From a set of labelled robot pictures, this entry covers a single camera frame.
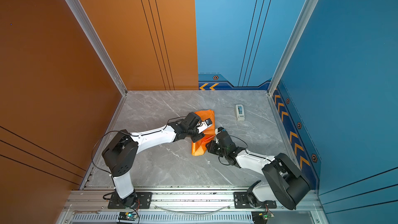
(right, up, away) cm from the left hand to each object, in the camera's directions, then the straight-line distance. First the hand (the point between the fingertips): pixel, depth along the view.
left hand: (203, 129), depth 91 cm
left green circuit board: (-35, -37, -20) cm, 55 cm away
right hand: (+2, -9, -3) cm, 10 cm away
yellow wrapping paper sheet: (-3, -10, -2) cm, 11 cm away
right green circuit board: (+27, -37, -21) cm, 50 cm away
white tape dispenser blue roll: (+25, +9, +12) cm, 29 cm away
